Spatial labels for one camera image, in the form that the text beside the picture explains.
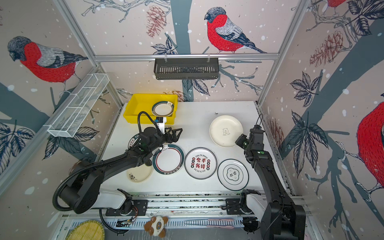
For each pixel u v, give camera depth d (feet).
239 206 2.39
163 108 3.77
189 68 3.40
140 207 2.40
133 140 3.23
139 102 3.90
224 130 2.88
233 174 2.75
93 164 1.56
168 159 2.95
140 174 2.80
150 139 2.15
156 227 2.16
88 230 2.20
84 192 1.37
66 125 2.29
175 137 2.48
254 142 2.04
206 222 2.29
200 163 2.89
